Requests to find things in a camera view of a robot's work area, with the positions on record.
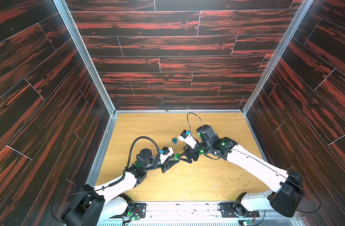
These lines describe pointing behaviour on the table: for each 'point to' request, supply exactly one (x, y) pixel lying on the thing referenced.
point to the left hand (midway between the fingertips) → (177, 159)
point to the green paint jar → (176, 156)
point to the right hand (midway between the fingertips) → (183, 150)
